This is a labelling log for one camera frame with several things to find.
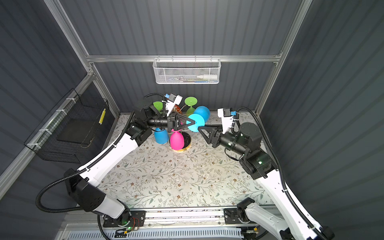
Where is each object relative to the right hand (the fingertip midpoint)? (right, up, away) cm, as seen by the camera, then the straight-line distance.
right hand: (202, 129), depth 58 cm
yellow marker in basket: (-55, +7, +25) cm, 61 cm away
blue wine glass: (-22, -5, +24) cm, 33 cm away
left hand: (-3, +3, +1) cm, 4 cm away
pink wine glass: (-12, -6, +20) cm, 24 cm away
